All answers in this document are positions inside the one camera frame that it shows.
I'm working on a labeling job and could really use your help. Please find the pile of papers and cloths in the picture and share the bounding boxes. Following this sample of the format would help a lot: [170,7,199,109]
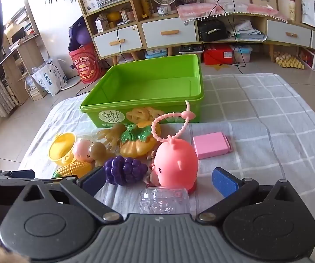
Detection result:
[229,20,268,42]

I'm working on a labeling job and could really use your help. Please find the purple toy grapes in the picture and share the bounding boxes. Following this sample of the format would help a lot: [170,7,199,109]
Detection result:
[104,156,148,186]

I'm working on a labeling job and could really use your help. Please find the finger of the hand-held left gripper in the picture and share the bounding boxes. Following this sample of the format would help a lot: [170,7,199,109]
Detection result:
[0,169,35,180]
[0,180,30,193]

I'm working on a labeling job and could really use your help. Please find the red printed bucket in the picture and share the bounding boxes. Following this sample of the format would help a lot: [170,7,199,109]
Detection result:
[69,45,106,84]

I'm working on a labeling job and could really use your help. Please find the black power cable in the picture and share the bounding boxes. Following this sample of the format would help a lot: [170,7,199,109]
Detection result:
[76,22,131,97]

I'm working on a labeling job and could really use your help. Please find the yellow toy pumpkin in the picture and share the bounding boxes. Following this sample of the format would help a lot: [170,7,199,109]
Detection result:
[119,123,162,159]

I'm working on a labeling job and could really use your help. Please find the green plastic box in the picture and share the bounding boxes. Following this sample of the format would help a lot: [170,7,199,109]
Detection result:
[80,54,204,129]

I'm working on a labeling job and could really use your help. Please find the white paper bag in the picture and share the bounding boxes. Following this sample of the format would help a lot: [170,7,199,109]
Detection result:
[31,58,68,97]

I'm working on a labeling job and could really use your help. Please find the grey checked bedsheet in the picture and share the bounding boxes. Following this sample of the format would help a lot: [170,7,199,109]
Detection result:
[18,73,315,217]

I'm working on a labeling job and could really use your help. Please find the beige curtain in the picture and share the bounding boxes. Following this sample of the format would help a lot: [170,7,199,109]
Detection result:
[0,68,19,118]

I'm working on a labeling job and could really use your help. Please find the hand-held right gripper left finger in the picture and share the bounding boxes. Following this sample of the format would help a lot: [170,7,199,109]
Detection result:
[17,167,124,224]

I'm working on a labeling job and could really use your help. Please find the black flat device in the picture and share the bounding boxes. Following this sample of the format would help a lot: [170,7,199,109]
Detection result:
[179,44,204,54]

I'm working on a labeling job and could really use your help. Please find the white carton on shelf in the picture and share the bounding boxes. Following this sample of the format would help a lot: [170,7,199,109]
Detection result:
[81,0,102,13]

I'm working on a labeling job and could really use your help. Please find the long wooden cabinet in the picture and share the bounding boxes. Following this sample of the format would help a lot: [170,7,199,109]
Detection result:
[196,11,315,63]

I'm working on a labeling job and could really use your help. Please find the clear plastic bottle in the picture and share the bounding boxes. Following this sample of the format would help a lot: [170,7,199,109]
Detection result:
[139,186,189,215]

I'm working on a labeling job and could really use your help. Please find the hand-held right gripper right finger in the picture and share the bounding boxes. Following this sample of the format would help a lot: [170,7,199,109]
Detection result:
[196,167,302,224]

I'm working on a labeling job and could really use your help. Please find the pink rectangular case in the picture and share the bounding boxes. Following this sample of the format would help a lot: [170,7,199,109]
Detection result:
[193,131,233,160]

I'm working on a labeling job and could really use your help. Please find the clear plastic storage box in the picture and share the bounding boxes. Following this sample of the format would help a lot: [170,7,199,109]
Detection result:
[232,45,253,63]

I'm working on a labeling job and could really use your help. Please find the red cardboard box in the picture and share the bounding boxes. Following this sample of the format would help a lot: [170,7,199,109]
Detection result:
[203,46,234,65]

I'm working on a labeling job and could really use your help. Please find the pink round toy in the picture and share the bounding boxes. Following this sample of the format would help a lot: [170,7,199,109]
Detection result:
[73,138,96,162]

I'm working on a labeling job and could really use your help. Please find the yellow can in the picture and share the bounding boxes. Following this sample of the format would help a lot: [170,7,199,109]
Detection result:
[140,0,154,19]

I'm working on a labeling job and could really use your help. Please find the blue packets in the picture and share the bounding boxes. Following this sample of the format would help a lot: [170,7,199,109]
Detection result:
[145,49,168,60]

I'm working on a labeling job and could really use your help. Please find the pink pig toy with strap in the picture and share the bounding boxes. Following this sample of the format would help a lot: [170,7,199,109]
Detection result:
[151,99,199,195]

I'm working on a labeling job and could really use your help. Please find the yellow toy pot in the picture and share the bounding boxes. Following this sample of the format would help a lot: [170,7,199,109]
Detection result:
[49,132,77,167]

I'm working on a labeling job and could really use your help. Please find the white barcode box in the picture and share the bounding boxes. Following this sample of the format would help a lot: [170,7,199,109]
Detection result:
[95,16,110,32]

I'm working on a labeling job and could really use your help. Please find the small printed cartons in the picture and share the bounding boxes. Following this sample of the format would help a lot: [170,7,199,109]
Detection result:
[120,9,136,22]

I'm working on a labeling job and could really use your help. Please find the stack of books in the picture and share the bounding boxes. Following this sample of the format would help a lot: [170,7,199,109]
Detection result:
[25,85,48,102]

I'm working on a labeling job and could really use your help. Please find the pink tasselled cloth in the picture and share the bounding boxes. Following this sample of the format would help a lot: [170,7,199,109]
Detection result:
[177,2,288,24]

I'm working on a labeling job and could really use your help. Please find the black bag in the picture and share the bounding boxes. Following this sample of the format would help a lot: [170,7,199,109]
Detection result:
[198,20,228,43]

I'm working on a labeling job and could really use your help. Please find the yellow toy corn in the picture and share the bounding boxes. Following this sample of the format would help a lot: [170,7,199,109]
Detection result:
[52,161,94,178]

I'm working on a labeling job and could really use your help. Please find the yellow egg carton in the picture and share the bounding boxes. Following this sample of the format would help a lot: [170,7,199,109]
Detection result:
[275,52,305,69]

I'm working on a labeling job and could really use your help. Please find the purple cap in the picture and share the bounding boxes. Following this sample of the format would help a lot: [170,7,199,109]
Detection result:
[68,16,94,51]

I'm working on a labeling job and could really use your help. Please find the amber toy octopus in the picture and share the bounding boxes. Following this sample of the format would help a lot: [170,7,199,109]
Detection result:
[88,123,127,167]

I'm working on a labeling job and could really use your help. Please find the wooden desk with shelves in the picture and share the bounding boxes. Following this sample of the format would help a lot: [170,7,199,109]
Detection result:
[0,0,47,106]

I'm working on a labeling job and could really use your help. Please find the wooden shelf cabinet with drawers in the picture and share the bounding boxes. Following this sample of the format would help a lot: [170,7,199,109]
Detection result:
[77,0,199,61]

